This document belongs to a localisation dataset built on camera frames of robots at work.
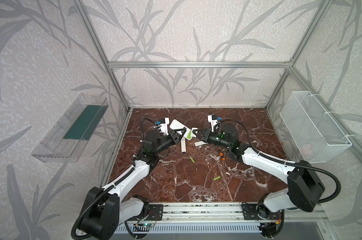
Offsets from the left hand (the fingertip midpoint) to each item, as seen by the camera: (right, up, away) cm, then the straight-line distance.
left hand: (188, 127), depth 75 cm
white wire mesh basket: (+55, -4, -13) cm, 57 cm away
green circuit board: (-19, -46, -4) cm, 50 cm away
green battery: (+3, -21, +17) cm, 27 cm away
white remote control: (-4, -13, +22) cm, 26 cm away
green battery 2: (+17, -29, +10) cm, 35 cm away
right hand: (+3, 0, 0) cm, 3 cm away
